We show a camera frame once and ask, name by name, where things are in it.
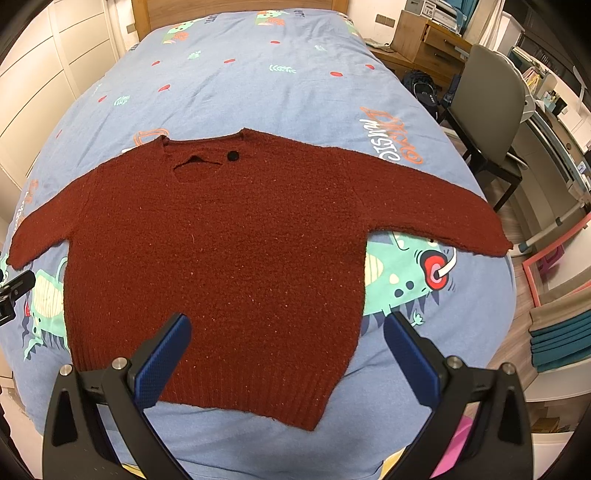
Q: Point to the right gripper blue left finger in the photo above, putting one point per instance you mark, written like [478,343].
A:
[156,358]

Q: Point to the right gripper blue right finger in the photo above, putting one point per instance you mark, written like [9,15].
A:
[419,359]

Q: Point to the dark red knit sweater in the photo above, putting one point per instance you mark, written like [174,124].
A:
[259,240]

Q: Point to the pink plastic object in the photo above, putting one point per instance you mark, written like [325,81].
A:
[455,447]

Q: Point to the stack of teal folded cloths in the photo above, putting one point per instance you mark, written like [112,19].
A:
[560,332]

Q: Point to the white desk with clutter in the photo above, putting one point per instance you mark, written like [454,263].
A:
[549,44]

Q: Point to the white wardrobe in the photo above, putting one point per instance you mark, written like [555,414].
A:
[65,49]

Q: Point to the grey office chair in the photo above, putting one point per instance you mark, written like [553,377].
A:
[486,112]

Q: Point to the black backpack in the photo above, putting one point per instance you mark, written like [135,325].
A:
[423,88]

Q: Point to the wooden bed headboard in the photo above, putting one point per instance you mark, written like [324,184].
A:
[154,14]

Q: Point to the blue dinosaur print bedsheet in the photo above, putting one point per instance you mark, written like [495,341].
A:
[304,75]

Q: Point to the pink wooden frame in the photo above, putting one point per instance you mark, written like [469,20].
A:
[562,267]

